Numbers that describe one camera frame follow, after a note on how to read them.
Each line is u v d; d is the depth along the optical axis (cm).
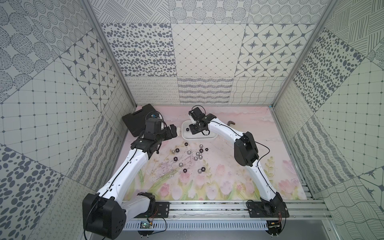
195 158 92
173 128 74
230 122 111
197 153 94
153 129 58
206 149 96
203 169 88
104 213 38
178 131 102
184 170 88
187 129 104
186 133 103
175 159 92
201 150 95
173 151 95
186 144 98
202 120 74
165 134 72
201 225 70
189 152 95
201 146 98
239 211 76
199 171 86
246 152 60
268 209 65
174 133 74
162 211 73
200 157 93
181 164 90
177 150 95
